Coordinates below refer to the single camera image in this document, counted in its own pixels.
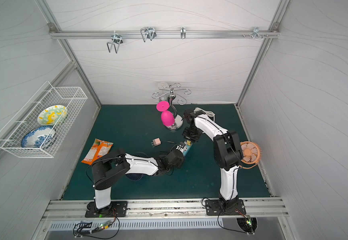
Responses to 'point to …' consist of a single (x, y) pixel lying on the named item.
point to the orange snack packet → (99, 149)
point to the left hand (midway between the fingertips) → (182, 155)
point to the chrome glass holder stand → (168, 93)
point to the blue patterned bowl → (38, 137)
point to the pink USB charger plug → (156, 142)
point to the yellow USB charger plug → (188, 142)
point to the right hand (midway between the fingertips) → (187, 139)
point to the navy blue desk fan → (137, 177)
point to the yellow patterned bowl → (52, 115)
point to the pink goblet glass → (167, 118)
